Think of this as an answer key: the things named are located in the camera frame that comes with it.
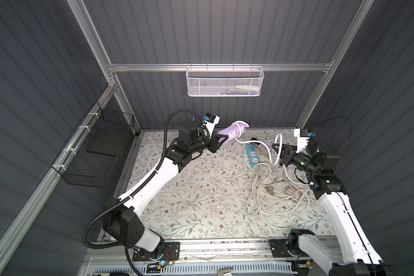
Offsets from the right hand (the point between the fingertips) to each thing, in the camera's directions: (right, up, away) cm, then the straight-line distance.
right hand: (278, 145), depth 69 cm
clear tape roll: (+15, -24, +17) cm, 33 cm away
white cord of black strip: (+10, -31, +18) cm, 37 cm away
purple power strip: (-18, +6, +3) cm, 20 cm away
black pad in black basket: (-76, +2, +10) cm, 76 cm away
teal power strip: (-1, -7, +36) cm, 36 cm away
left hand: (-20, +4, +1) cm, 21 cm away
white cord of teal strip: (+8, -29, +18) cm, 35 cm away
